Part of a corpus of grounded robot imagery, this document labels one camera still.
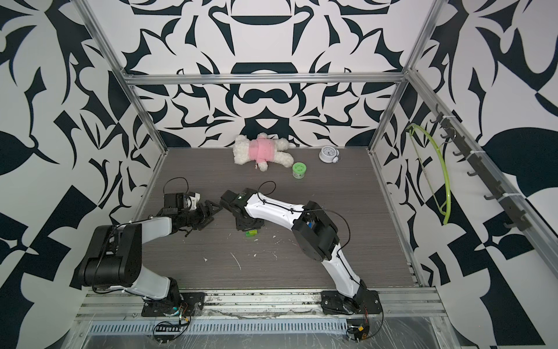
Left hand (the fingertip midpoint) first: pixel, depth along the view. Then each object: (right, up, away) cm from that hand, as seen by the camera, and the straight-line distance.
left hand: (216, 209), depth 93 cm
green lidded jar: (+36, +16, +12) cm, 41 cm away
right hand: (+14, -5, -4) cm, 15 cm away
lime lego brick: (+15, -9, -6) cm, 19 cm away
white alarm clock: (+52, +25, +21) cm, 62 cm away
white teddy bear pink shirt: (+18, +26, +15) cm, 35 cm away
